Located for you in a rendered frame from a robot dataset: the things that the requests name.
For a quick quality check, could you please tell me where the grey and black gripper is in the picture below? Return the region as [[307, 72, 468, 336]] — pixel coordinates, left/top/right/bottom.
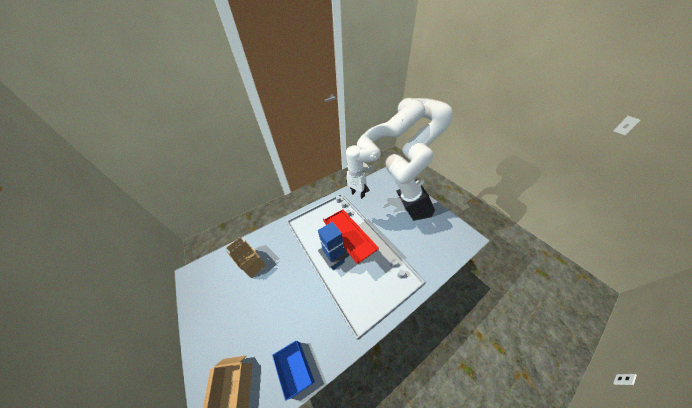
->
[[346, 171, 370, 199]]

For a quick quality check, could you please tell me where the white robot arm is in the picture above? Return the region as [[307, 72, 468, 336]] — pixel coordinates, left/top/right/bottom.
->
[[346, 98, 453, 202]]

